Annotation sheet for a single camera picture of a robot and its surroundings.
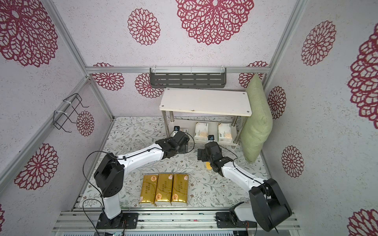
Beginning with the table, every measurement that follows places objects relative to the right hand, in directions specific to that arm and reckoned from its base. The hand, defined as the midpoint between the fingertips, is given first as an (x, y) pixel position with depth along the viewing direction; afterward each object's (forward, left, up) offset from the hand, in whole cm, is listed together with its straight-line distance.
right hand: (205, 149), depth 89 cm
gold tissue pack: (-24, +31, -3) cm, 39 cm away
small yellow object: (-6, -2, -9) cm, 12 cm away
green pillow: (0, -25, +19) cm, 31 cm away
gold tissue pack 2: (-23, +22, -3) cm, 32 cm away
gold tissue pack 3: (-25, +14, -3) cm, 29 cm away
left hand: (+2, +16, +2) cm, 16 cm away
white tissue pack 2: (+11, -13, +1) cm, 17 cm away
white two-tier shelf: (+10, +13, +24) cm, 29 cm away
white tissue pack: (+12, +2, +2) cm, 12 cm away
